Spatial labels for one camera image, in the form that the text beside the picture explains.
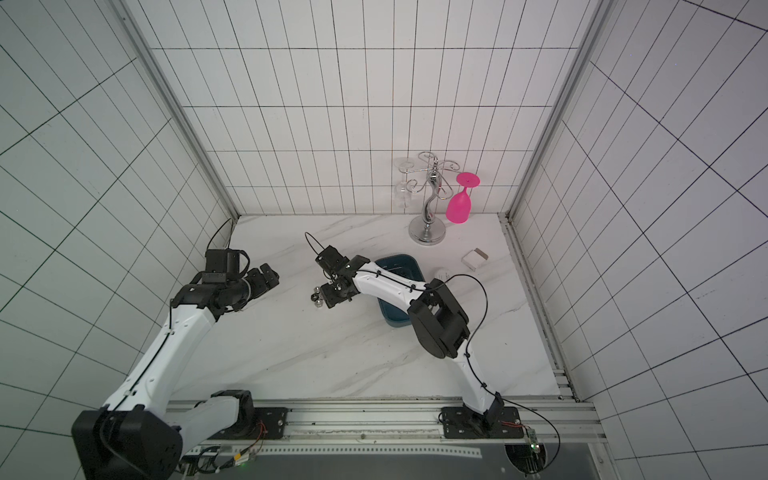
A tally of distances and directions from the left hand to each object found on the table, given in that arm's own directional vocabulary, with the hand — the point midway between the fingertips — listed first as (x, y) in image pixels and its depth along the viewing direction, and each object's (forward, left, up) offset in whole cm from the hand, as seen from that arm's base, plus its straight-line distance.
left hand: (265, 288), depth 81 cm
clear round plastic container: (+11, -53, -9) cm, 55 cm away
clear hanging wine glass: (+36, -39, +5) cm, 54 cm away
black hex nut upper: (+5, -10, -14) cm, 18 cm away
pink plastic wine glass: (+31, -58, +1) cm, 66 cm away
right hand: (+2, -14, -10) cm, 17 cm away
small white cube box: (+21, -65, -13) cm, 70 cm away
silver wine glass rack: (+35, -50, -14) cm, 63 cm away
